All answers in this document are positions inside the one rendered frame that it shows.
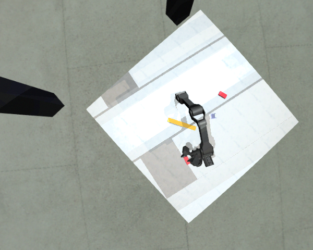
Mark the yellow bar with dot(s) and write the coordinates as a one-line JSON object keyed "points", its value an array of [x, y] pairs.
{"points": [[181, 124]]}

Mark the red rectangular block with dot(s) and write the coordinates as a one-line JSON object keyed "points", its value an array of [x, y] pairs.
{"points": [[221, 94], [186, 159]]}

